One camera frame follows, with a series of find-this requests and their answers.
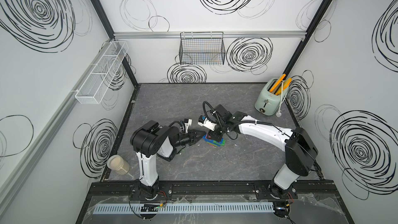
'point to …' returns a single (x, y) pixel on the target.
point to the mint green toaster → (268, 103)
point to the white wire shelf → (93, 91)
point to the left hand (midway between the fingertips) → (204, 136)
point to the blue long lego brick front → (209, 140)
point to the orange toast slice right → (286, 84)
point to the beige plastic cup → (115, 163)
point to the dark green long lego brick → (223, 143)
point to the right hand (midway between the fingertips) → (209, 134)
